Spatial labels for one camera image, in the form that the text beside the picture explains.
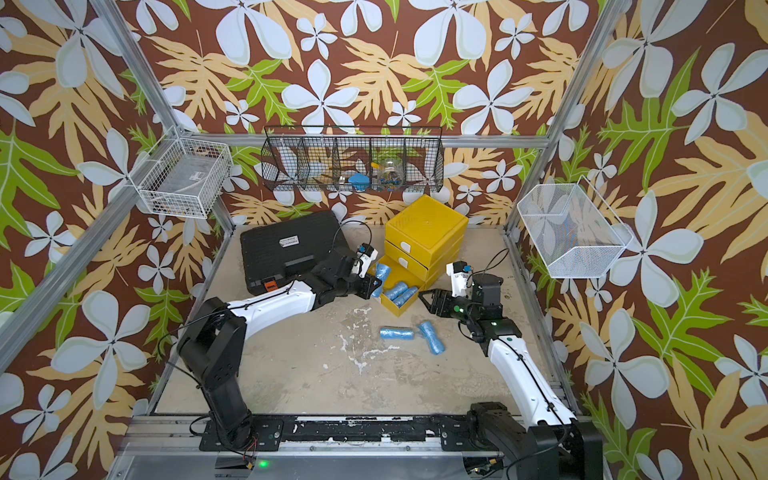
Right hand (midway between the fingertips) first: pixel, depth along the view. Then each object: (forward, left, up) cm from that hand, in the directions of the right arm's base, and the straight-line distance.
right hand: (425, 294), depth 80 cm
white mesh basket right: (+13, -42, +10) cm, 45 cm away
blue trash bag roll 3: (+9, +11, -2) cm, 15 cm away
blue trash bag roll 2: (+7, +4, -14) cm, 16 cm away
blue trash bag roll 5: (-8, -4, -16) cm, 18 cm away
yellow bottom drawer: (+14, +7, -11) cm, 19 cm away
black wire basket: (+44, +21, +14) cm, 51 cm away
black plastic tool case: (+24, +46, -10) cm, 53 cm away
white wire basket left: (+28, +68, +17) cm, 76 cm away
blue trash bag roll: (+10, +8, -14) cm, 19 cm away
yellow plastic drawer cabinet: (+15, 0, +5) cm, 16 cm away
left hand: (+8, +12, -4) cm, 15 cm away
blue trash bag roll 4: (-5, +8, -14) cm, 17 cm away
